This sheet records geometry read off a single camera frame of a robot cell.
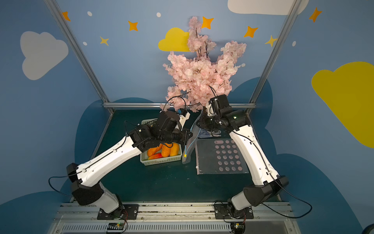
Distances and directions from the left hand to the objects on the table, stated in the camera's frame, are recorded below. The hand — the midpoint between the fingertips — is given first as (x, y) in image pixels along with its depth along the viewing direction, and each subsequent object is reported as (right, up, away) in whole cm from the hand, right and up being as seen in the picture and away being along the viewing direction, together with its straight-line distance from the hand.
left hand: (193, 132), depth 66 cm
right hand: (+4, +5, +5) cm, 8 cm away
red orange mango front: (-23, -16, +23) cm, 37 cm away
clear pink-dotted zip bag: (+18, -18, +29) cm, 39 cm away
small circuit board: (-39, -48, +6) cm, 62 cm away
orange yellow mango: (-11, -13, +27) cm, 32 cm away
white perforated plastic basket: (-28, -18, +17) cm, 37 cm away
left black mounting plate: (-35, -42, +7) cm, 55 cm away
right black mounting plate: (+16, -42, +8) cm, 46 cm away
